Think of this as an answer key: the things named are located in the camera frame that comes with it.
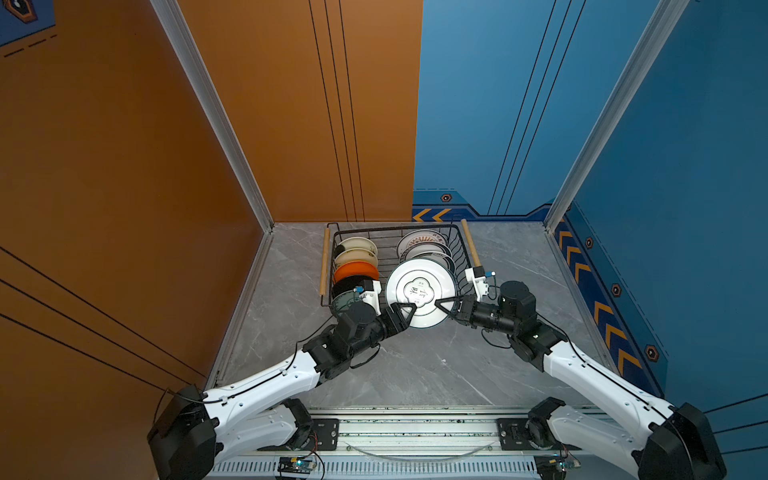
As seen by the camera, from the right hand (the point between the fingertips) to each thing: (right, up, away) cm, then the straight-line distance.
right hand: (435, 306), depth 73 cm
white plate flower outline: (-3, +6, +2) cm, 7 cm away
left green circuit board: (-33, -38, -2) cm, 50 cm away
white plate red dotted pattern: (-2, +18, +27) cm, 32 cm away
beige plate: (-23, +12, +22) cm, 34 cm away
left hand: (-5, -1, +1) cm, 5 cm away
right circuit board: (+28, -38, -2) cm, 47 cm away
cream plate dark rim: (-23, +16, +25) cm, 37 cm away
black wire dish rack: (-13, +19, +44) cm, 49 cm away
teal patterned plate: (-24, -1, +11) cm, 27 cm away
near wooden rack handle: (+13, +16, +17) cm, 27 cm away
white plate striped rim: (-1, +15, +22) cm, 26 cm away
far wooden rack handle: (-30, +10, +12) cm, 34 cm away
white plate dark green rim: (+4, +12, +19) cm, 23 cm away
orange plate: (-22, +8, +21) cm, 31 cm away
